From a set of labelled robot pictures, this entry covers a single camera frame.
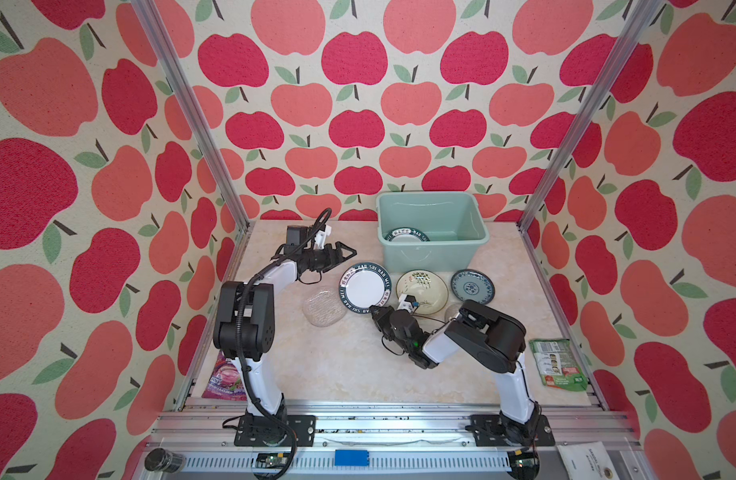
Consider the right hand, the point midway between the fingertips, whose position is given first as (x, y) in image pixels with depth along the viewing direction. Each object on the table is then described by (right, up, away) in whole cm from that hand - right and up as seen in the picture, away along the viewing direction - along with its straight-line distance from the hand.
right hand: (371, 305), depth 93 cm
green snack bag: (+53, -16, -9) cm, 56 cm away
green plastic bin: (+31, +29, +19) cm, 46 cm away
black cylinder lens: (-46, -27, -31) cm, 61 cm away
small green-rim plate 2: (-2, +6, +5) cm, 8 cm away
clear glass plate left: (-16, -2, +5) cm, 17 cm away
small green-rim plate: (+14, +24, +22) cm, 35 cm away
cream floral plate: (+20, +5, +9) cm, 22 cm away
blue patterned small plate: (+35, +5, +9) cm, 37 cm away
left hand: (-6, +15, 0) cm, 16 cm away
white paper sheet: (+51, -32, -24) cm, 65 cm away
